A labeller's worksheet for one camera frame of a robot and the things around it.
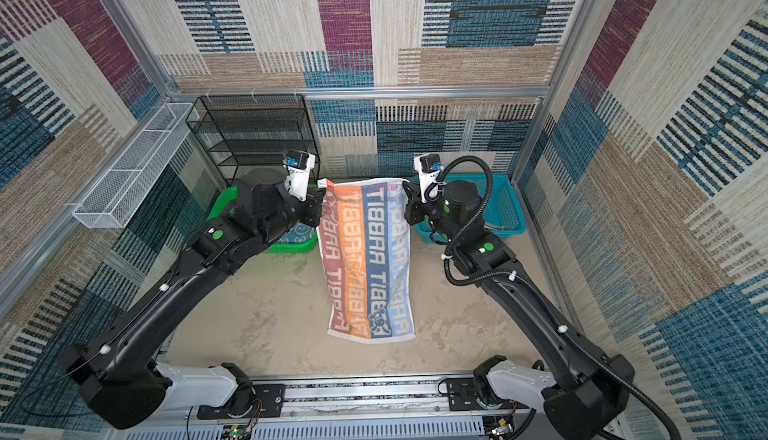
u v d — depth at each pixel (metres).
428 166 0.56
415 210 0.60
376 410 0.73
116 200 0.71
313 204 0.58
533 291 0.45
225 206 0.49
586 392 0.37
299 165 0.54
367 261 0.77
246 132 1.08
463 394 0.73
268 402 0.73
